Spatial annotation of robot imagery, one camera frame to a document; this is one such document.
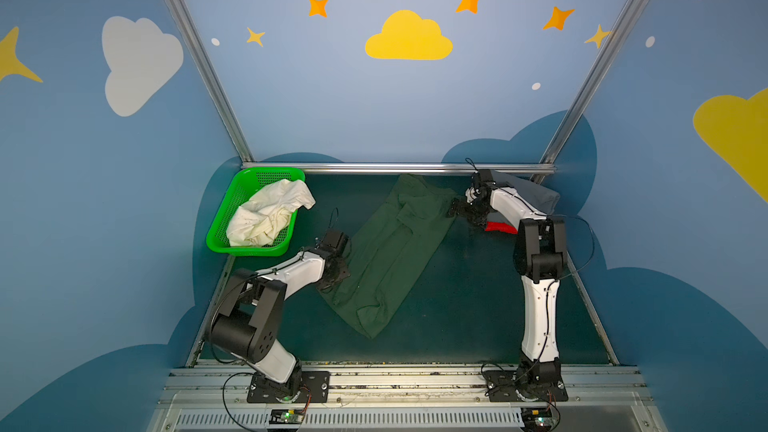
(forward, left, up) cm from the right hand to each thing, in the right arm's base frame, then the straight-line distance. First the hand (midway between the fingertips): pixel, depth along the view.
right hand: (459, 215), depth 106 cm
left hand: (-25, +39, -2) cm, 46 cm away
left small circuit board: (-62, +47, -3) cm, 78 cm away
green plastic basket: (+8, +78, +4) cm, 79 cm away
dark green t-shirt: (-17, +25, -2) cm, 30 cm away
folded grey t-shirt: (+7, -27, +5) cm, 28 cm away
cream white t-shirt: (-9, +68, +5) cm, 69 cm away
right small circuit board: (-59, -14, -4) cm, 61 cm away
